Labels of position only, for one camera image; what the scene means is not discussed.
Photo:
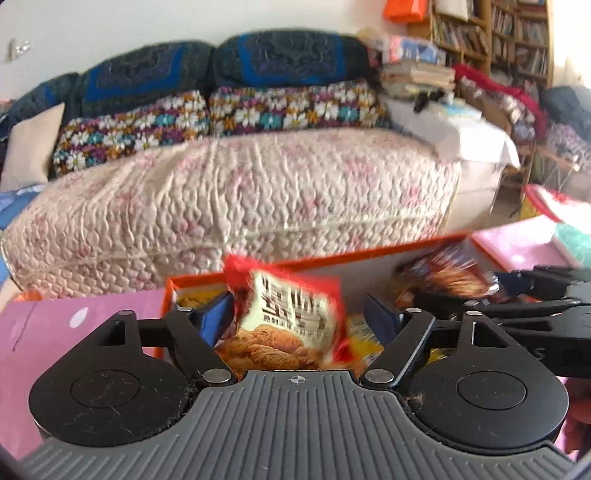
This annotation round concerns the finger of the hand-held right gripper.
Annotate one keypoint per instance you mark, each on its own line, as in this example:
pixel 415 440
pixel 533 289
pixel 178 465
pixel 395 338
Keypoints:
pixel 461 305
pixel 512 282

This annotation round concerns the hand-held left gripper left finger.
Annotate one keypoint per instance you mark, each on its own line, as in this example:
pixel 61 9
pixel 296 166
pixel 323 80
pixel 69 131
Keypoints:
pixel 217 318

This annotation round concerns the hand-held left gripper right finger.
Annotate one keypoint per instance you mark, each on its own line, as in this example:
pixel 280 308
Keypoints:
pixel 381 318

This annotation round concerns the yellow packet with barcode label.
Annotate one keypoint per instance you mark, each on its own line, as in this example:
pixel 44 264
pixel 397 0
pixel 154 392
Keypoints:
pixel 364 337

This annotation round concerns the dark red cookie packet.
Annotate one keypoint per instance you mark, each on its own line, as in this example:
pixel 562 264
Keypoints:
pixel 448 272

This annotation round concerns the orange cardboard box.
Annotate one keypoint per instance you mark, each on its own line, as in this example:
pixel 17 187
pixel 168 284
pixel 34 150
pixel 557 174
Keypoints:
pixel 369 277

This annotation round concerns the red white snack packet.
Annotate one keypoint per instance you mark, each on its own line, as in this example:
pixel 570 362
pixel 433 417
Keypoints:
pixel 286 323

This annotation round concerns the person's right hand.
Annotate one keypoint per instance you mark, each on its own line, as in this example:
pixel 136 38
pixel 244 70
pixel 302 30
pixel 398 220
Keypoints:
pixel 579 415

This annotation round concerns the yellow packet with brown end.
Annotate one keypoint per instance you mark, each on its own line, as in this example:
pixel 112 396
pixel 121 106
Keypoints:
pixel 198 300

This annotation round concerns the teal tissue pack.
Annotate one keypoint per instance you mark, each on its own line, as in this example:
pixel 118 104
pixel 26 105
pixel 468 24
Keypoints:
pixel 575 244

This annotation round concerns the sofa with pink quilted cover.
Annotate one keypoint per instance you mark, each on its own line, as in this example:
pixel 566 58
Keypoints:
pixel 231 203

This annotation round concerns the white cloth covered side table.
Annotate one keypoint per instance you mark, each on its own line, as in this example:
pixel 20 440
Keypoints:
pixel 461 138

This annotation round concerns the pink flowered tablecloth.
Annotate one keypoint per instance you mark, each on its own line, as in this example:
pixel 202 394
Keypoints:
pixel 37 332

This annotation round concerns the floral crochet cushion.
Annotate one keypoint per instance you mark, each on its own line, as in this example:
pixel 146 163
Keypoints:
pixel 129 129
pixel 295 108

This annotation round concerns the stack of books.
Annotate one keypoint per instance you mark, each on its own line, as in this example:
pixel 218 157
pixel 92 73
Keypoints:
pixel 415 78

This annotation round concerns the blue patchwork blanket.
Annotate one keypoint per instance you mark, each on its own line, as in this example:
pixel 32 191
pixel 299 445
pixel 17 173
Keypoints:
pixel 18 207

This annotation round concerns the wooden bookshelf with books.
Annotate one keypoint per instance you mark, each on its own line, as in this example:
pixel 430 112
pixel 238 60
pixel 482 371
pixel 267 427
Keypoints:
pixel 508 37

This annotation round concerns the blue patterned back cushion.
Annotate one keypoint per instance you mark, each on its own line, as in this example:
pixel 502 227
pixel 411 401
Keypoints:
pixel 147 78
pixel 291 57

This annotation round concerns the beige pillow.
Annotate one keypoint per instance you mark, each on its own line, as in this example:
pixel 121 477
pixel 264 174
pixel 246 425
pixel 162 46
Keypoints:
pixel 32 147

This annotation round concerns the orange bag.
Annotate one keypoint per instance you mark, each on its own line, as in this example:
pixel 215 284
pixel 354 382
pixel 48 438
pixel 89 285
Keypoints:
pixel 406 10

